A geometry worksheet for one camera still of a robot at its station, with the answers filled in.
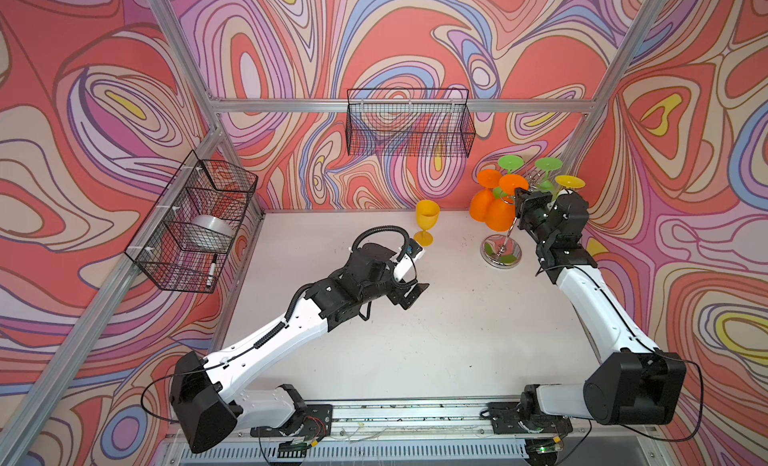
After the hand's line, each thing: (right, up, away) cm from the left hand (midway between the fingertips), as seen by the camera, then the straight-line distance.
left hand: (416, 268), depth 71 cm
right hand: (+26, +20, +5) cm, 33 cm away
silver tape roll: (-49, +9, -1) cm, 50 cm away
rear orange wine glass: (+22, +19, +18) cm, 35 cm away
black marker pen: (-50, -1, +1) cm, 51 cm away
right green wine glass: (+40, +29, +15) cm, 52 cm away
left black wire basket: (-58, +7, +2) cm, 58 cm away
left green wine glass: (+31, +31, +20) cm, 48 cm away
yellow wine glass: (+6, +15, +27) cm, 32 cm away
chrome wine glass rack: (+34, +3, +34) cm, 48 cm away
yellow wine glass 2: (+43, +23, +9) cm, 49 cm away
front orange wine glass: (+25, +15, +11) cm, 31 cm away
